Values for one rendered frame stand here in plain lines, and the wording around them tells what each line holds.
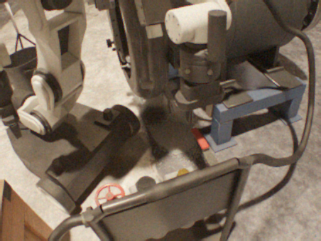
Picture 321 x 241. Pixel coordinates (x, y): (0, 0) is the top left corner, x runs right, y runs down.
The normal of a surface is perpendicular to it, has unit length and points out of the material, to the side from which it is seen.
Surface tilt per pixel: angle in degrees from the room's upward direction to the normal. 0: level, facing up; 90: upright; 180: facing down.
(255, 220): 0
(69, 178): 45
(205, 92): 90
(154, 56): 91
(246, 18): 85
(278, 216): 0
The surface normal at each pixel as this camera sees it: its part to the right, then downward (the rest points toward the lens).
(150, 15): 0.27, 0.29
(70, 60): 0.32, -0.52
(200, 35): 0.46, 0.58
